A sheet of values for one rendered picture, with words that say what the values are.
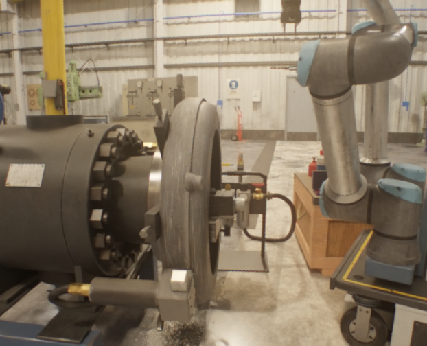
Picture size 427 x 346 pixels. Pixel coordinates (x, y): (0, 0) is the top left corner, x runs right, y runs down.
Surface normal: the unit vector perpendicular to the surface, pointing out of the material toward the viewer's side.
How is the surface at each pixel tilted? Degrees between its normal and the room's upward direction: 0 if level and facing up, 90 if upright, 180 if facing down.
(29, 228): 97
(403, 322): 90
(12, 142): 37
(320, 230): 90
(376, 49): 74
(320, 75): 127
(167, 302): 112
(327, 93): 132
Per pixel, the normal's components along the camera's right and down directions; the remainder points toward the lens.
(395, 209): -0.54, 0.15
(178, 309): -0.08, 0.54
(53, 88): 0.55, 0.15
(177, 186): -0.07, -0.20
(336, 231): -0.09, 0.18
